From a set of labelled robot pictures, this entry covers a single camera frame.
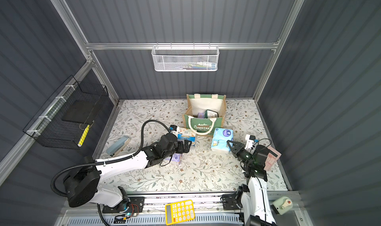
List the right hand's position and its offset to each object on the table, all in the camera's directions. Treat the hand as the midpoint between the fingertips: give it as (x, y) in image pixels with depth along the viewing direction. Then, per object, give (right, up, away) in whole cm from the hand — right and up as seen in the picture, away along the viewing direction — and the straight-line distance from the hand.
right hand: (230, 144), depth 79 cm
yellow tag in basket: (-71, +6, -11) cm, 73 cm away
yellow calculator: (-27, -31, -8) cm, 42 cm away
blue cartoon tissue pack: (-5, +3, +3) cm, 7 cm away
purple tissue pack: (-30, -9, +5) cm, 32 cm away
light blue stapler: (-67, -4, +11) cm, 68 cm away
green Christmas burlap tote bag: (-17, +23, +15) cm, 32 cm away
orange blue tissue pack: (-24, +4, +14) cm, 28 cm away
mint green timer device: (+21, -26, -12) cm, 35 cm away
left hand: (-24, -1, +2) cm, 24 cm away
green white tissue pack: (-10, +16, +17) cm, 26 cm away
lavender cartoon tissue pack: (-15, +15, +24) cm, 32 cm away
